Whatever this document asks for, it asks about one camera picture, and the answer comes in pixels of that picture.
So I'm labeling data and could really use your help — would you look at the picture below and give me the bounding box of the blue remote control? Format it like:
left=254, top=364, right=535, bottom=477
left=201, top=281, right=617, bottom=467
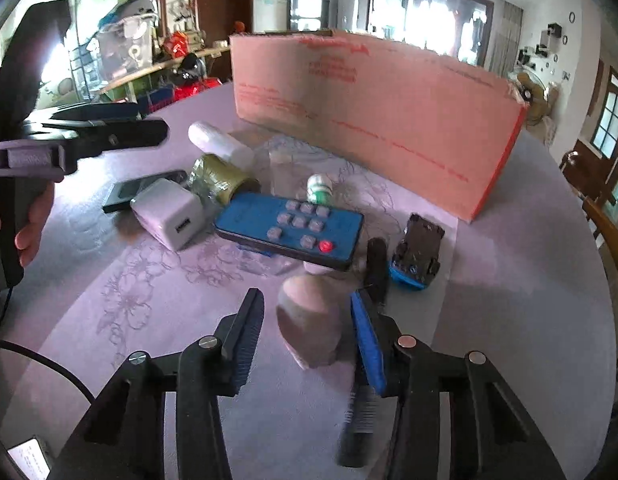
left=214, top=192, right=364, bottom=271

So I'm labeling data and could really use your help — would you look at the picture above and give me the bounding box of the olive tape roll bag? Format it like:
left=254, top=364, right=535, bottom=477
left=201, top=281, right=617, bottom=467
left=186, top=154, right=261, bottom=206

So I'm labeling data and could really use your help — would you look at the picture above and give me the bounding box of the pink cardboard box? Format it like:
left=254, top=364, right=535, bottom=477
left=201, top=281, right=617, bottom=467
left=230, top=30, right=527, bottom=222

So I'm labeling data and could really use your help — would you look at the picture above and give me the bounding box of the person left hand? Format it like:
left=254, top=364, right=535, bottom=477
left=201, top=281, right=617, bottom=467
left=0, top=182, right=55, bottom=268

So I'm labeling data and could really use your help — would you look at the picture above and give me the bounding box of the white usb charger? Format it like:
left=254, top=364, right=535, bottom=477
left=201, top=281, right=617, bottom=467
left=131, top=178, right=207, bottom=252

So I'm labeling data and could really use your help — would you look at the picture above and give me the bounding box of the television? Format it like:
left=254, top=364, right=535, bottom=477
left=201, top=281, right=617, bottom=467
left=287, top=0, right=330, bottom=32

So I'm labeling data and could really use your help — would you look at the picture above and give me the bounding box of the white lotion bottle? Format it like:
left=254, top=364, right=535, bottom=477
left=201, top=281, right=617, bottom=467
left=187, top=122, right=254, bottom=171

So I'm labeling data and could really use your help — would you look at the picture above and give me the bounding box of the green white tube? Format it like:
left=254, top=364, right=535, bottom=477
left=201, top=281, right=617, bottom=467
left=307, top=174, right=334, bottom=206

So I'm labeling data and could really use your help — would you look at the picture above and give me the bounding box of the black comb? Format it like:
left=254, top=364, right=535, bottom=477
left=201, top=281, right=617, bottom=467
left=336, top=237, right=388, bottom=468

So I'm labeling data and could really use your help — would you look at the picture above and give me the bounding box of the clear storage bin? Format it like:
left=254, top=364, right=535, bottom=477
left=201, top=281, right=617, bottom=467
left=96, top=13, right=156, bottom=82

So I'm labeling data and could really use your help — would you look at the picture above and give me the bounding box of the standing fan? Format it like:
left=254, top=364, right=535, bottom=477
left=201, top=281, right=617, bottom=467
left=510, top=70, right=551, bottom=126

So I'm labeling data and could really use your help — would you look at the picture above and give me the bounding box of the pink makeup sponge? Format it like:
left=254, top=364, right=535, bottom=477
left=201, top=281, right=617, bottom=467
left=275, top=274, right=345, bottom=370

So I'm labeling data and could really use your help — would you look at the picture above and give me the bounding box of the black smartphone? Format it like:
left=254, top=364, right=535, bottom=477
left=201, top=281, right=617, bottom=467
left=102, top=169, right=187, bottom=214

